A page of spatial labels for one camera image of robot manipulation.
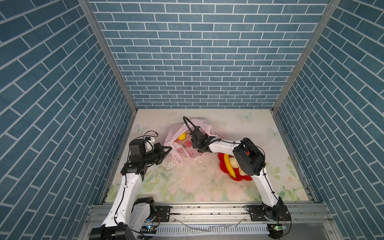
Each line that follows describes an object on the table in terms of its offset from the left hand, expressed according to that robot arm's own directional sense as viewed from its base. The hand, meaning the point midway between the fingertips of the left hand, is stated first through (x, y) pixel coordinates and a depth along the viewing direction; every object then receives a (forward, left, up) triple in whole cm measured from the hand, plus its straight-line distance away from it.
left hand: (172, 147), depth 77 cm
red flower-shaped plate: (-5, -29, -15) cm, 33 cm away
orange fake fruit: (+17, -4, -14) cm, 22 cm away
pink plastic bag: (+15, 0, -16) cm, 22 cm away
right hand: (+18, -13, -17) cm, 28 cm away
